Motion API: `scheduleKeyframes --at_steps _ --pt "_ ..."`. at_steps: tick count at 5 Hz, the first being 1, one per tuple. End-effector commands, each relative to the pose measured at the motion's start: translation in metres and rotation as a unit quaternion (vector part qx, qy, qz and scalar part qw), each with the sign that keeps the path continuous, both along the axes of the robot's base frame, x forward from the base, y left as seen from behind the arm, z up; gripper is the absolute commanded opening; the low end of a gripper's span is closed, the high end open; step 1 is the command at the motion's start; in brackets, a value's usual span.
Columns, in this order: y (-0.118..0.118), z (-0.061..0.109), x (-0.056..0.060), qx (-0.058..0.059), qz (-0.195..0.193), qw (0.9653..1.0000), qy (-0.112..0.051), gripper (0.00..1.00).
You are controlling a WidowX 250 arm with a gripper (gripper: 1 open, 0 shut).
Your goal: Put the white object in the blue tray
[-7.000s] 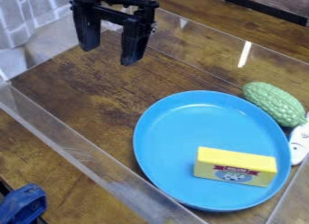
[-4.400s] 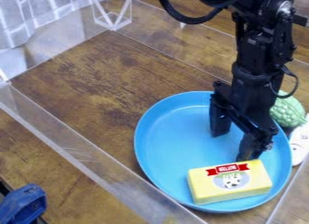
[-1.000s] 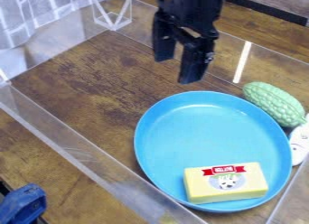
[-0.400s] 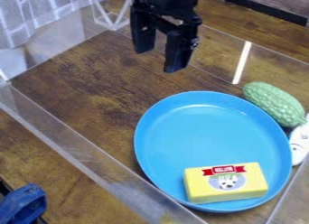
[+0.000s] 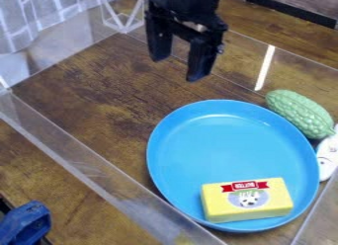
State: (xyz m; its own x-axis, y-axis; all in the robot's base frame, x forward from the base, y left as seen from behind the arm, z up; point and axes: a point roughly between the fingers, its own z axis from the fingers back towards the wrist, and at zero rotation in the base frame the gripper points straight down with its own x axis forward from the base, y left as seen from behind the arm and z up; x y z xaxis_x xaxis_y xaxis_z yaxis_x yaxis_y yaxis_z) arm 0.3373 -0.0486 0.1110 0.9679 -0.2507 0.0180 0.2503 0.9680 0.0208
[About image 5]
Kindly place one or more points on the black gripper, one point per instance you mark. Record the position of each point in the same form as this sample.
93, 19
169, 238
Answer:
190, 19

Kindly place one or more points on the yellow butter box toy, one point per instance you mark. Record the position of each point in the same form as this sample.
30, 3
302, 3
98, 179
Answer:
245, 200

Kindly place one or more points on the white oval toy object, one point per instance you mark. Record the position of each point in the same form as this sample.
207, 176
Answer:
328, 155

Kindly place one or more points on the green bitter gourd toy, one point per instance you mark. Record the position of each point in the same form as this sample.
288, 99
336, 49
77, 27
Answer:
308, 115

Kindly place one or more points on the grey checked cloth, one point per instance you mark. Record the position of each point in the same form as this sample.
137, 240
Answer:
26, 17

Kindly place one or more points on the blue round plate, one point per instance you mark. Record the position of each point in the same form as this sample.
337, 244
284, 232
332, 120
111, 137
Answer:
221, 141

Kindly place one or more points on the blue clamp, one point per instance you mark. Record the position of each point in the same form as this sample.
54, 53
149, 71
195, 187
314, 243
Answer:
26, 224

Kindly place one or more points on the clear acrylic enclosure wall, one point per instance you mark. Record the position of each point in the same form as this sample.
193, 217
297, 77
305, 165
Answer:
77, 122

